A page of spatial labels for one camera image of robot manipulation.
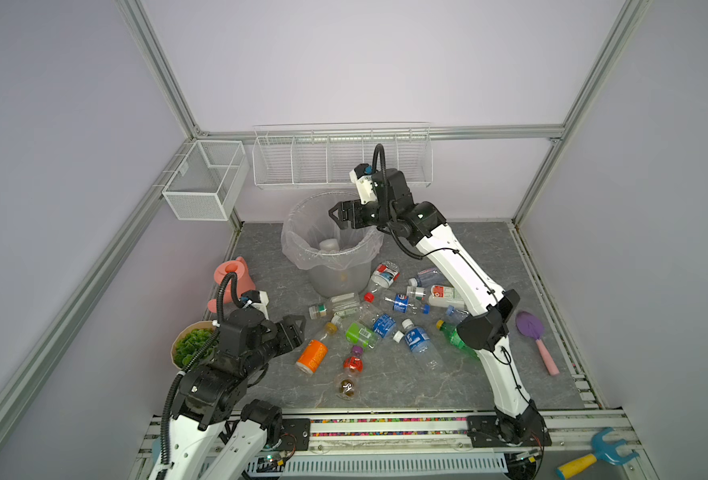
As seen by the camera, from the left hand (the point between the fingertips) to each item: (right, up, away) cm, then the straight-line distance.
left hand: (295, 328), depth 69 cm
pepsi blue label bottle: (+27, +2, +23) cm, 36 cm away
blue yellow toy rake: (+73, -30, +1) cm, 79 cm away
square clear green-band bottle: (+10, +1, +25) cm, 27 cm away
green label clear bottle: (+15, -6, +16) cm, 23 cm away
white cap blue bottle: (+32, -9, +16) cm, 37 cm away
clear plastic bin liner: (-1, +21, +31) cm, 37 cm away
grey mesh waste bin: (+9, +8, +23) cm, 26 cm away
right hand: (+10, +28, +9) cm, 31 cm away
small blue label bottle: (+22, -4, +18) cm, 29 cm away
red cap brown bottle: (+13, -14, +12) cm, 23 cm away
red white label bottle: (+22, +9, +31) cm, 39 cm away
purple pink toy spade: (+67, -4, +23) cm, 71 cm away
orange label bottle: (+1, -11, +14) cm, 18 cm away
